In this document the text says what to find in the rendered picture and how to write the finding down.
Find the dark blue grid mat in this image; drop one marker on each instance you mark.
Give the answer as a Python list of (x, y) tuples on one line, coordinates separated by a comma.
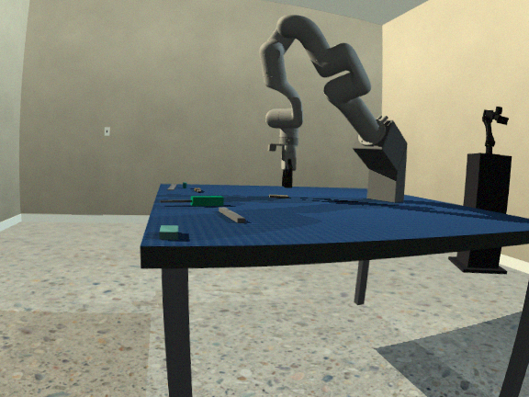
[(312, 215)]

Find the green-handled screwdriver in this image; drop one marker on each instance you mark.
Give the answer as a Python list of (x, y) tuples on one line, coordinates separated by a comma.
[(203, 200)]

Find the pale green block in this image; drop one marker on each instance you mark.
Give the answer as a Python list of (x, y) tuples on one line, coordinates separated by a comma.
[(169, 232)]

